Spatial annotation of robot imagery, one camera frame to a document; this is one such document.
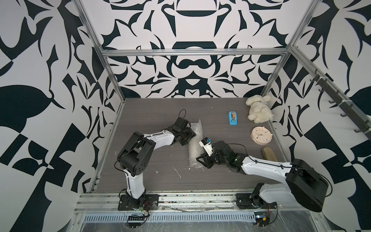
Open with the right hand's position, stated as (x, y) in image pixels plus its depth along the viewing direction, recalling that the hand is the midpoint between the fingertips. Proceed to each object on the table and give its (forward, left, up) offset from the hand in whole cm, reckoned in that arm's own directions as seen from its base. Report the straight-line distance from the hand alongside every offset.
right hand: (197, 156), depth 82 cm
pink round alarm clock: (+16, -43, -6) cm, 47 cm away
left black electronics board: (-28, +31, -10) cm, 43 cm away
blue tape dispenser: (+30, -27, -5) cm, 41 cm away
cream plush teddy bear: (+31, -45, +1) cm, 54 cm away
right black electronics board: (-28, -30, -9) cm, 42 cm away
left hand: (+16, +1, -2) cm, 17 cm away
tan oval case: (+3, -43, -6) cm, 44 cm away
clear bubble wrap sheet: (+5, 0, -1) cm, 6 cm away
